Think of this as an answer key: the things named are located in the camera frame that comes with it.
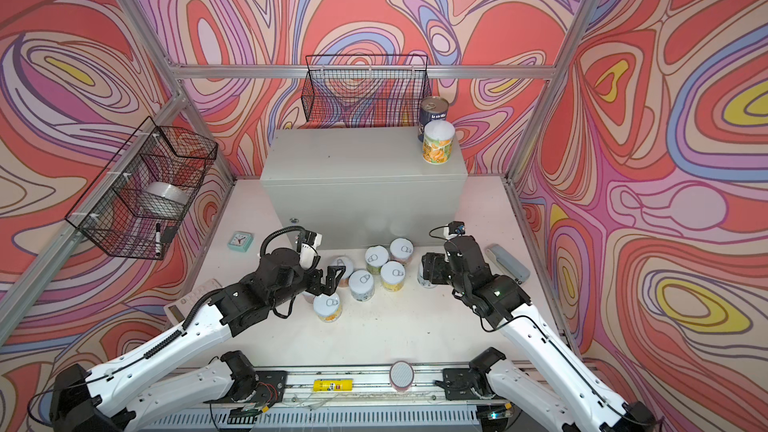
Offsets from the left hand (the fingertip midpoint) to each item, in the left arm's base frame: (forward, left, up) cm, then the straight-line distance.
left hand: (335, 263), depth 76 cm
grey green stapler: (+4, -53, -13) cm, 55 cm away
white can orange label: (+7, 0, -13) cm, 15 cm away
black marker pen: (+2, +42, +6) cm, 43 cm away
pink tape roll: (-23, -17, -13) cm, 32 cm away
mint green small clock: (+17, +36, -16) cm, 43 cm away
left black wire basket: (+9, +46, +14) cm, 49 cm away
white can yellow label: (+2, -15, -12) cm, 19 cm away
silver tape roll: (+13, +42, +13) cm, 46 cm away
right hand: (0, -27, -1) cm, 27 cm away
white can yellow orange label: (-7, +3, -14) cm, 16 cm away
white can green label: (+9, -10, -12) cm, 18 cm away
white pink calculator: (-7, +46, -15) cm, 49 cm away
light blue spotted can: (-8, -22, +5) cm, 24 cm away
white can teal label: (0, -6, -13) cm, 15 cm away
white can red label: (+12, -18, -13) cm, 25 cm away
